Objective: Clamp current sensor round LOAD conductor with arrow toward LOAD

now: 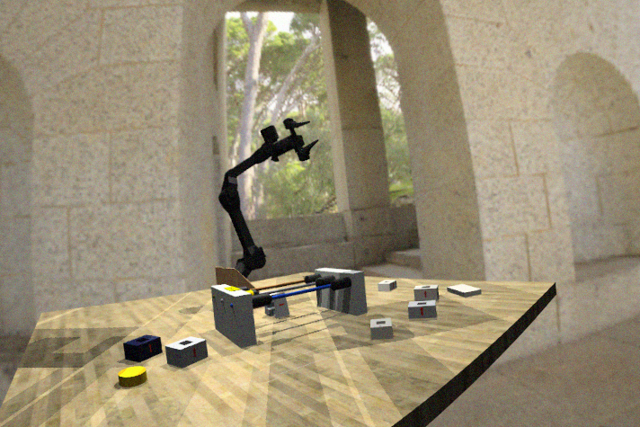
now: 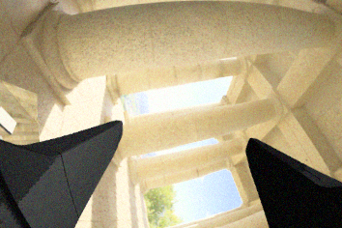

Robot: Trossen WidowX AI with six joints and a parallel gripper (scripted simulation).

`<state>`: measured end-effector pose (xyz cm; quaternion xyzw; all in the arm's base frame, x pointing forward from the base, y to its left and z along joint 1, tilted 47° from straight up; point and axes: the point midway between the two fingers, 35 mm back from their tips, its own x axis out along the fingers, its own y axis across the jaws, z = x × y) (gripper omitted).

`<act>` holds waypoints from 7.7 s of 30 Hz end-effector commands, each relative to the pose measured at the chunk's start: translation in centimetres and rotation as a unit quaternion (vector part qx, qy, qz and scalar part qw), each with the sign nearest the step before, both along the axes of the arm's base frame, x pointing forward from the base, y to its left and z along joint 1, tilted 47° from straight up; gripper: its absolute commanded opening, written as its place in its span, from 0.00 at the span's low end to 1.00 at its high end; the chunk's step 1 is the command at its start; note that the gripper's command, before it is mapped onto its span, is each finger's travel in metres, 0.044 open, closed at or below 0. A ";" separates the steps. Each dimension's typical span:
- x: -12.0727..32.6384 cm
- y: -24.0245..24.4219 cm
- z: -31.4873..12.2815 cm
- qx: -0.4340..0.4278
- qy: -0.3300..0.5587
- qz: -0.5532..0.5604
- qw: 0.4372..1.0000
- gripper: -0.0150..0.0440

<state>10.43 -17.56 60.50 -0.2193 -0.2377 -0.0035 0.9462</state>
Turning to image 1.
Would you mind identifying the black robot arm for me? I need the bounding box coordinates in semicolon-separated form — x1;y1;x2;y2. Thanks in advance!
218;125;284;279

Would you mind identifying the yellow short cylinder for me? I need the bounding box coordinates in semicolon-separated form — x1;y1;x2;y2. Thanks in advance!
118;366;147;387

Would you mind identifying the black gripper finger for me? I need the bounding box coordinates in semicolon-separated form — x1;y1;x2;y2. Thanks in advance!
289;121;310;128
302;140;318;155

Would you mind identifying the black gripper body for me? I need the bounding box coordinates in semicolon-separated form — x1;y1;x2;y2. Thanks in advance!
279;118;310;161

